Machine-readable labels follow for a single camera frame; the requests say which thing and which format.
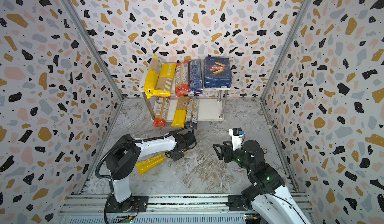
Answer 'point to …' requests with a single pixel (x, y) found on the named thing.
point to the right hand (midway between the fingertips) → (216, 142)
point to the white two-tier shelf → (211, 107)
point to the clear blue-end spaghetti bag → (192, 112)
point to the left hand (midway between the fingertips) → (175, 152)
